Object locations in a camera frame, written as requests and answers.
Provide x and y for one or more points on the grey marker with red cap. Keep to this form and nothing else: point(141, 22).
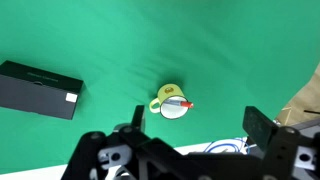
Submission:
point(181, 103)

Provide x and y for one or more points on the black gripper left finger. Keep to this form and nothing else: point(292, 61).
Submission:
point(138, 116)

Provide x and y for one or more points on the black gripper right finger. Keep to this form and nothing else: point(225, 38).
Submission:
point(258, 125)

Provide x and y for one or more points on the black rectangular camera box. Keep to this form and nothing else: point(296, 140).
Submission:
point(36, 95)

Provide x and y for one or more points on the green table cloth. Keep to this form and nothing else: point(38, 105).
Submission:
point(133, 40)

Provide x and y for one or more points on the yellow enamel mug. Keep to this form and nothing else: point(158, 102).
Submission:
point(168, 91)

